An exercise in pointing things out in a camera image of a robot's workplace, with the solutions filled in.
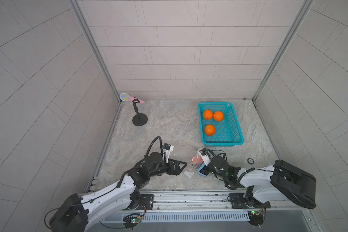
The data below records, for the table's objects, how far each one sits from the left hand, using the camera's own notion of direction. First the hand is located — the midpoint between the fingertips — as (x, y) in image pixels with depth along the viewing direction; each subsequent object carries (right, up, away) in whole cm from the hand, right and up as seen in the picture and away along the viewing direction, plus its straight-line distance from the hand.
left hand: (183, 164), depth 76 cm
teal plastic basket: (+31, +14, +22) cm, 41 cm away
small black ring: (+39, -2, +9) cm, 40 cm away
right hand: (+8, -2, +8) cm, 11 cm away
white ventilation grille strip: (-32, -23, -6) cm, 40 cm away
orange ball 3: (+18, +25, +26) cm, 40 cm away
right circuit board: (+35, -24, -6) cm, 43 cm away
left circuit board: (-23, -22, -10) cm, 34 cm away
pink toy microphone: (-33, +36, +7) cm, 49 cm away
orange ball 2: (+17, +16, +18) cm, 29 cm away
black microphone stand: (-31, +22, +29) cm, 48 cm away
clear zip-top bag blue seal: (+4, +1, +10) cm, 11 cm away
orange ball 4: (+25, +25, +23) cm, 42 cm away
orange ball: (+7, +3, -1) cm, 8 cm away
